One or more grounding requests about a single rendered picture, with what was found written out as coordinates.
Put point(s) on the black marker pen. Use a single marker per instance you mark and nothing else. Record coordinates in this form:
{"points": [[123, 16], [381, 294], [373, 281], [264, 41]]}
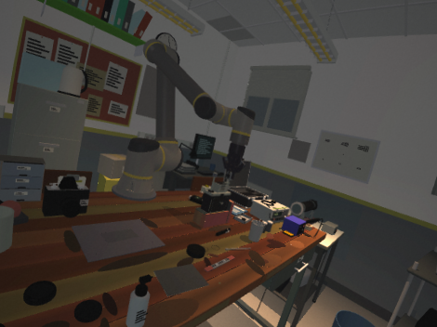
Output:
{"points": [[222, 232]]}

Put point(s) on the red round pad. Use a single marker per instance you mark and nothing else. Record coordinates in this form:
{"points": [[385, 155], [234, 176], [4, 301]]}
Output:
{"points": [[13, 208]]}

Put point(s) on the small grey mat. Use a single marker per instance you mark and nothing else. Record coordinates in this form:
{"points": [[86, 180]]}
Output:
{"points": [[181, 279]]}

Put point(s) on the beige cardboard box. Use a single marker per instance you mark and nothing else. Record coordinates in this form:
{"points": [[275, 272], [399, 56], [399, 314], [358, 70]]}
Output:
{"points": [[111, 163]]}

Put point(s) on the grey wall poster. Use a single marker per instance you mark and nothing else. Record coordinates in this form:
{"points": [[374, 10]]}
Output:
{"points": [[344, 155]]}

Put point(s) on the black lens barrel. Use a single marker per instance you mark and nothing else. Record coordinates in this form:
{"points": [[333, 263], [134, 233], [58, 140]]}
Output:
{"points": [[304, 206]]}

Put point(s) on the grey filing cabinet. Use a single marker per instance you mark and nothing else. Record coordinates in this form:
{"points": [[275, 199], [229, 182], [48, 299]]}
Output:
{"points": [[47, 124]]}

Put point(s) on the small grey wall plate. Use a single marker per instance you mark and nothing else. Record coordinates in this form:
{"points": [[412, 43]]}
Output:
{"points": [[299, 150]]}

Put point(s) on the black round lens cap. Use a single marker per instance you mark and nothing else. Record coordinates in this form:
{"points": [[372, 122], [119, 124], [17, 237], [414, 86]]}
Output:
{"points": [[88, 311], [196, 250], [39, 292]]}

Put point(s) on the blue bin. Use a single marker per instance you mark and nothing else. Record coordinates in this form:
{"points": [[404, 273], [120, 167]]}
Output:
{"points": [[353, 319]]}

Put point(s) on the yellow bin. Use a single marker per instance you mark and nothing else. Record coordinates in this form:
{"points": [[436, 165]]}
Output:
{"points": [[107, 182]]}

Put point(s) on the black parts tray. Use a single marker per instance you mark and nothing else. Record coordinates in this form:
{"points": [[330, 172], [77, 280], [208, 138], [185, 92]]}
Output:
{"points": [[247, 196]]}

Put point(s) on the pink label strip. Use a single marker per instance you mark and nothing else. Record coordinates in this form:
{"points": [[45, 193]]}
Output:
{"points": [[220, 263]]}

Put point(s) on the white spray bottle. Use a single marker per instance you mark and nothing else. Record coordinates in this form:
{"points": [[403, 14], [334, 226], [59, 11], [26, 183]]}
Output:
{"points": [[137, 303]]}

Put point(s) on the round wall clock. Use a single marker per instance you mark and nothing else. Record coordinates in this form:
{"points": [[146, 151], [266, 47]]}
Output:
{"points": [[169, 40]]}

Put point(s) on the metal screwdriver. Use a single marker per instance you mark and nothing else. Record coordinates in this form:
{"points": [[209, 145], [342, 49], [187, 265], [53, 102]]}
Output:
{"points": [[237, 249]]}

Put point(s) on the white test instrument box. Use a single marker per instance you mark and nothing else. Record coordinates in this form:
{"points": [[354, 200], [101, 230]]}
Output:
{"points": [[269, 208]]}

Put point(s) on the wooden workbench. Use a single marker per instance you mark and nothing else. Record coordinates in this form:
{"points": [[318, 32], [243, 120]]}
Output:
{"points": [[170, 252]]}

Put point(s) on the grey side table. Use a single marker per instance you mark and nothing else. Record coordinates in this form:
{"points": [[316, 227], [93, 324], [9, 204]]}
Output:
{"points": [[416, 283]]}

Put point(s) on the red camera cradle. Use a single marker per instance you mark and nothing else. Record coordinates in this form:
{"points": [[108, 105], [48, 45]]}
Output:
{"points": [[211, 218]]}

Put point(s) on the dark desk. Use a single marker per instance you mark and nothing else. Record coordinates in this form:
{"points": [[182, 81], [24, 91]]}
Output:
{"points": [[184, 175]]}

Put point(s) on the blue soldering station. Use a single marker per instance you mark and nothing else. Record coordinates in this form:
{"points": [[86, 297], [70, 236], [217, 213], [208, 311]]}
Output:
{"points": [[294, 225]]}

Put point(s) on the pale green cylinder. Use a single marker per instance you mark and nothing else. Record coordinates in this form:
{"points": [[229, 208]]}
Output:
{"points": [[6, 228]]}

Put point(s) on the black film camera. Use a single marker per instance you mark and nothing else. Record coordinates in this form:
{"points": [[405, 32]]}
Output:
{"points": [[215, 200]]}

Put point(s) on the black camera with lens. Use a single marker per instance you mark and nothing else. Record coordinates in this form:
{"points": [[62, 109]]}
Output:
{"points": [[66, 198]]}

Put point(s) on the grey small box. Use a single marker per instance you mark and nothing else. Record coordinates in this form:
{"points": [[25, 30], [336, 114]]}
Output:
{"points": [[329, 227]]}

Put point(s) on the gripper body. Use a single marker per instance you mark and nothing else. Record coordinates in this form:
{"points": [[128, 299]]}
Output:
{"points": [[235, 157]]}

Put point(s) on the grey cup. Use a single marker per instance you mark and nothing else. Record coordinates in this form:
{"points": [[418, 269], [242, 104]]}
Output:
{"points": [[256, 230]]}

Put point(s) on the white roll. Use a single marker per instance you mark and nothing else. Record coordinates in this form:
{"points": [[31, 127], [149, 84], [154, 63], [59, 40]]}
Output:
{"points": [[71, 80]]}

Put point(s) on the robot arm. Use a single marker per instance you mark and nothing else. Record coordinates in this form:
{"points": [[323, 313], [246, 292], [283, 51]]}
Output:
{"points": [[177, 76]]}

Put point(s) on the window with blind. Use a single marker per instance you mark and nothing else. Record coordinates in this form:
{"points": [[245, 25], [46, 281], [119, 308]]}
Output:
{"points": [[275, 102]]}

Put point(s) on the red notice board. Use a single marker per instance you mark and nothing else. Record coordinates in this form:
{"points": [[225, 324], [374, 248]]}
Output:
{"points": [[116, 88]]}

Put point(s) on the black computer monitor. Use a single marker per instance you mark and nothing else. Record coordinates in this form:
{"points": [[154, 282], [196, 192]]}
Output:
{"points": [[203, 146]]}

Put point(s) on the green wall shelf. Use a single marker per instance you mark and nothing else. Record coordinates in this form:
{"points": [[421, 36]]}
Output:
{"points": [[102, 24]]}

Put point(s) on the blue drawer unit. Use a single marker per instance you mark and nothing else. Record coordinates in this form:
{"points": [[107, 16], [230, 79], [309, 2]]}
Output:
{"points": [[21, 180]]}

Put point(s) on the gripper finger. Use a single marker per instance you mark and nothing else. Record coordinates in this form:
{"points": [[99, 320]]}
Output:
{"points": [[226, 178], [233, 178]]}

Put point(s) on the large grey mat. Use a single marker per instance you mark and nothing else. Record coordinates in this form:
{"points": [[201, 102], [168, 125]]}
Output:
{"points": [[117, 239]]}

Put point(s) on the small white side table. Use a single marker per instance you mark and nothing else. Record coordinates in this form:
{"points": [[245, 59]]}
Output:
{"points": [[327, 245]]}

